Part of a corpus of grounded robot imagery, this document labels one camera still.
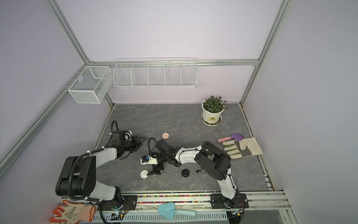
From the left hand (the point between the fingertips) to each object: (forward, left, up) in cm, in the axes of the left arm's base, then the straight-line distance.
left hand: (145, 141), depth 91 cm
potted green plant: (+15, -46, +12) cm, 50 cm away
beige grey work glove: (-7, -66, -5) cm, 66 cm away
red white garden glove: (-37, +33, -3) cm, 50 cm away
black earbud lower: (-20, -33, -5) cm, 39 cm away
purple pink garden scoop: (+2, -63, -5) cm, 63 cm away
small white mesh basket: (+33, +37, +21) cm, 54 cm away
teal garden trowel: (-39, -15, -4) cm, 42 cm away
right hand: (-15, -2, -2) cm, 16 cm away
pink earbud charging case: (+6, -13, -5) cm, 15 cm away
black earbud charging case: (-21, -25, -4) cm, 33 cm away
